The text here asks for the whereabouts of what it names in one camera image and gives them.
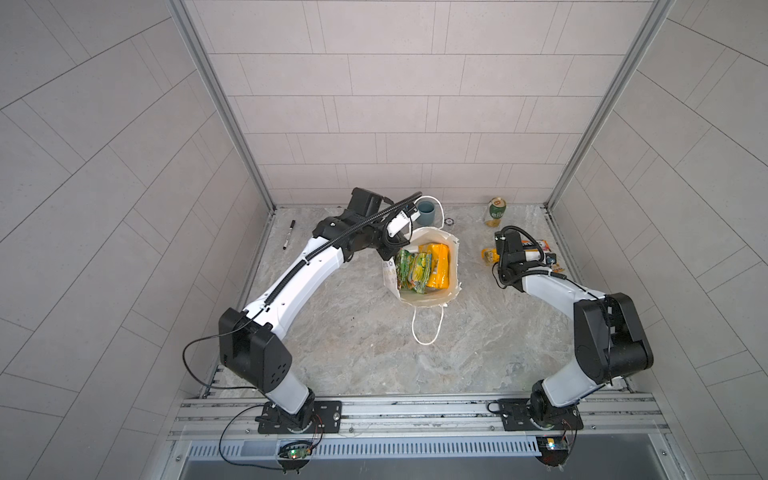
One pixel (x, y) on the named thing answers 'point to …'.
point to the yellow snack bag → (439, 276)
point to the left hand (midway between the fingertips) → (413, 235)
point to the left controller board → (295, 451)
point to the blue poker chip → (449, 221)
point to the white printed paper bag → (433, 297)
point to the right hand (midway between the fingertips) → (504, 244)
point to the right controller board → (554, 449)
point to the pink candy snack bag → (533, 252)
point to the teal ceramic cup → (426, 211)
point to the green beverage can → (497, 207)
